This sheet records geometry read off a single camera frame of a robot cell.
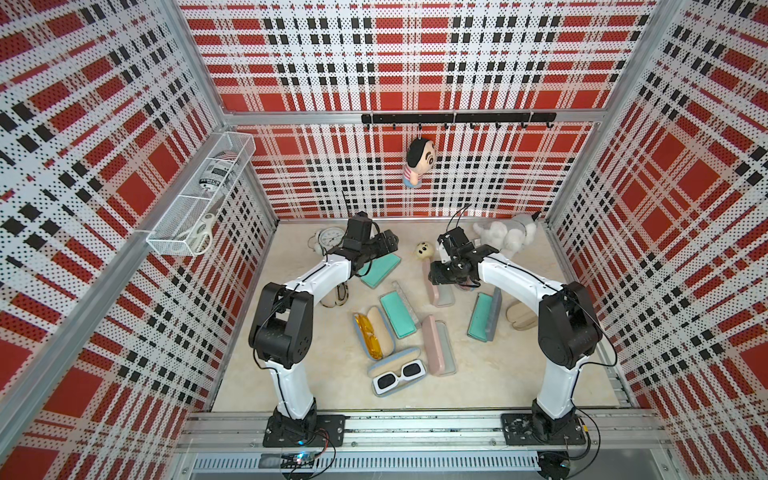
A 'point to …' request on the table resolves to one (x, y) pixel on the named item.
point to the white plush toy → (509, 240)
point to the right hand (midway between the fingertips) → (439, 275)
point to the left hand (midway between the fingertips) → (393, 240)
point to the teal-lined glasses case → (399, 313)
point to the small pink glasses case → (442, 295)
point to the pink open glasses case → (439, 354)
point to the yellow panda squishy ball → (424, 250)
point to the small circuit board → (297, 460)
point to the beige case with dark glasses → (336, 297)
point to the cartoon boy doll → (420, 157)
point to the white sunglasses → (387, 382)
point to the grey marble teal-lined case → (375, 272)
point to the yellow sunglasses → (372, 342)
